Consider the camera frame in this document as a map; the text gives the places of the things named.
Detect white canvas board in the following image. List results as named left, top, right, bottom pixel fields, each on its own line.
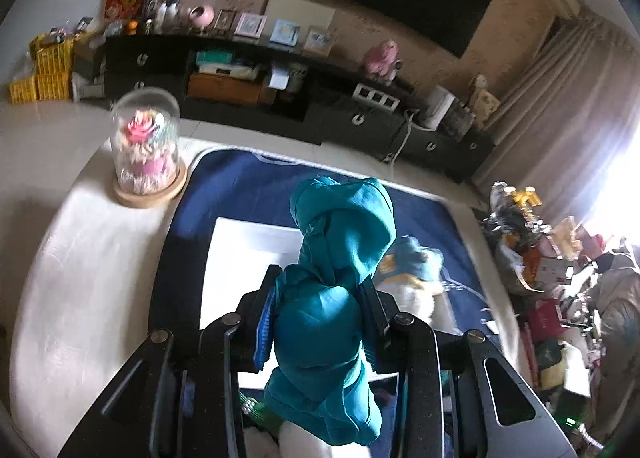
left=262, top=0, right=335, bottom=42

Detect navy blue whale mat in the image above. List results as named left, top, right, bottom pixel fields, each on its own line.
left=147, top=147, right=501, bottom=458

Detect blue picture frame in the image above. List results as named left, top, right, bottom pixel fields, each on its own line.
left=269, top=18, right=300, bottom=48

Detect white rectangular storage box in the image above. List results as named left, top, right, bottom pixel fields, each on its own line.
left=198, top=215, right=461, bottom=389

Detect glass dome with pink flowers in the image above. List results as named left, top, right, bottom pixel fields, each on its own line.
left=110, top=87, right=188, bottom=209

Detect wooden picture frame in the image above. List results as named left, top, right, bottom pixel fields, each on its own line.
left=303, top=26, right=334, bottom=58

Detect beige curtain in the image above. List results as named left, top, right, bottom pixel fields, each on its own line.
left=472, top=14, right=639, bottom=222

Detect yellow plastic crates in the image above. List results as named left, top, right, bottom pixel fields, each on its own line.
left=8, top=35, right=75, bottom=105

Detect teal blue cloth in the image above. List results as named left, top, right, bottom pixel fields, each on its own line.
left=265, top=177, right=396, bottom=446

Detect white duck plush blue outfit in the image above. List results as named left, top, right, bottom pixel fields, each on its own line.
left=373, top=235, right=457, bottom=333

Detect pink picture frame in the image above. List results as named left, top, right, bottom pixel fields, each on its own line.
left=234, top=13, right=267, bottom=39

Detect black tv cabinet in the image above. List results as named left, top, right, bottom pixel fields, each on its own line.
left=104, top=35, right=495, bottom=181

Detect white air purifier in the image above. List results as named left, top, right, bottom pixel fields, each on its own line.
left=421, top=86, right=456, bottom=131

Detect pink plush on cabinet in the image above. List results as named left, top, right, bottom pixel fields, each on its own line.
left=362, top=40, right=402, bottom=86

